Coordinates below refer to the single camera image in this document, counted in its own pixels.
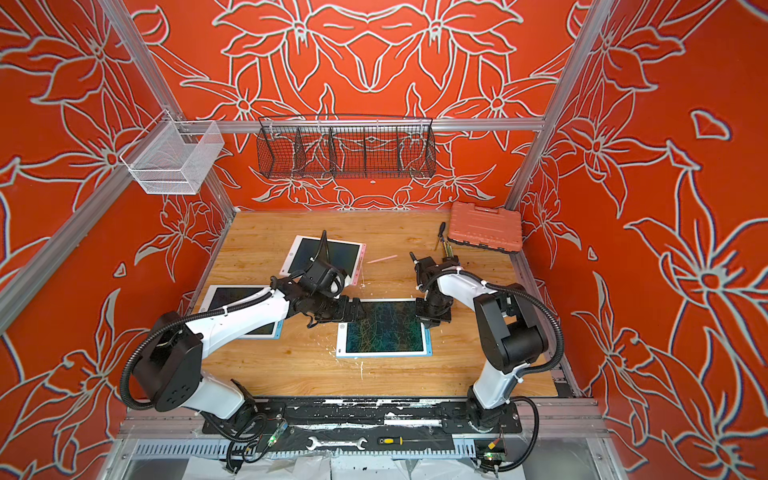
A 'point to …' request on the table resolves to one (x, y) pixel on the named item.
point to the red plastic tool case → (494, 228)
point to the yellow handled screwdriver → (400, 440)
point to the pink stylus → (381, 259)
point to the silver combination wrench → (316, 443)
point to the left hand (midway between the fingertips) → (357, 313)
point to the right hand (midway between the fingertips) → (423, 322)
